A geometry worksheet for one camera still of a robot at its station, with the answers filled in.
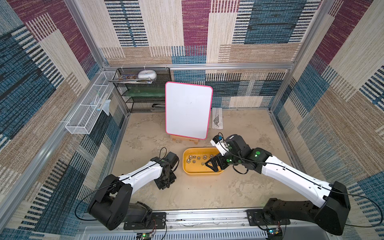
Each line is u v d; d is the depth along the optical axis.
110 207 0.42
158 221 0.73
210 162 0.68
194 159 0.94
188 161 0.94
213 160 0.68
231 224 0.73
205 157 0.94
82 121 0.89
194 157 0.96
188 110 0.90
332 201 0.40
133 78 0.92
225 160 0.66
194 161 0.94
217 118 1.15
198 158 0.94
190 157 0.95
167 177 0.72
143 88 1.08
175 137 0.99
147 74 0.89
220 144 0.70
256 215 0.75
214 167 0.66
